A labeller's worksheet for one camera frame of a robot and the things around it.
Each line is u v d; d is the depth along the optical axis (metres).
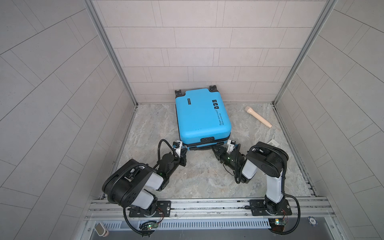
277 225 0.68
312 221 0.68
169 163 0.65
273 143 0.93
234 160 0.69
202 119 0.87
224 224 0.68
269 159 0.51
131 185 0.43
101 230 0.63
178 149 0.74
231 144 0.84
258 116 1.06
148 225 0.65
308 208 0.72
